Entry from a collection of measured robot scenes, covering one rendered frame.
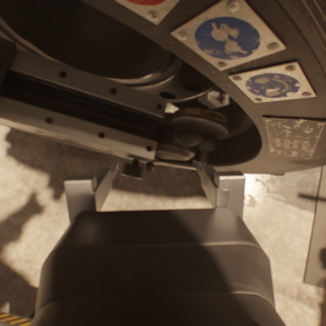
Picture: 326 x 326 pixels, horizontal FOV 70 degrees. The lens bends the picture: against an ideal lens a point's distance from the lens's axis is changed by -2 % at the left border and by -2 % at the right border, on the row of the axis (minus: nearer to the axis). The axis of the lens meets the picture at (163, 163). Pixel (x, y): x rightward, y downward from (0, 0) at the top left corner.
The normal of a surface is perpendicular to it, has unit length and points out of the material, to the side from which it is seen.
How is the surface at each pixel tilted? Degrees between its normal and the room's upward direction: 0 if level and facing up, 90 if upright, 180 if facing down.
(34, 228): 0
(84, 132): 24
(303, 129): 90
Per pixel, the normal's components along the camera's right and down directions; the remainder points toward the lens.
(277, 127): -0.22, 0.97
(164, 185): -0.11, -0.15
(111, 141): 0.29, -0.04
